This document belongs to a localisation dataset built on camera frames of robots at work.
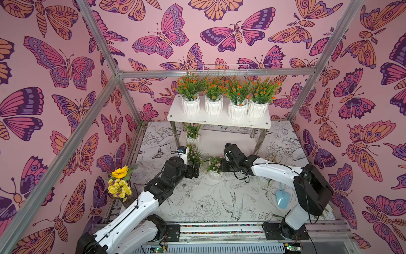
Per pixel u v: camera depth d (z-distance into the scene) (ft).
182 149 2.17
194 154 2.80
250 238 2.39
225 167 2.60
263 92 2.06
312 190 1.48
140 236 1.80
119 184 2.13
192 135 2.81
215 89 2.17
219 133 3.71
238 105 2.36
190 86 2.21
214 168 2.64
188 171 2.26
